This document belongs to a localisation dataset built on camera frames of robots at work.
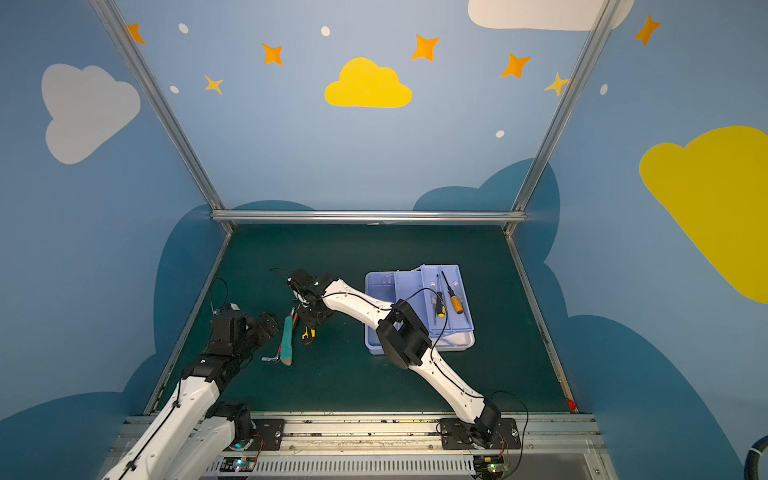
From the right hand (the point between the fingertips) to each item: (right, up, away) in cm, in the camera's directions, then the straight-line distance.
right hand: (314, 317), depth 94 cm
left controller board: (-13, -31, -23) cm, 40 cm away
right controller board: (+48, -32, -22) cm, 62 cm away
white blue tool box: (+33, +9, +2) cm, 35 cm away
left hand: (-10, 0, -9) cm, 14 cm away
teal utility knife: (-7, -7, -5) cm, 11 cm away
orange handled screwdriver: (+44, +6, -8) cm, 45 cm away
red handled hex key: (-9, -11, -7) cm, 16 cm away
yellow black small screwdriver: (+39, +5, -9) cm, 40 cm away
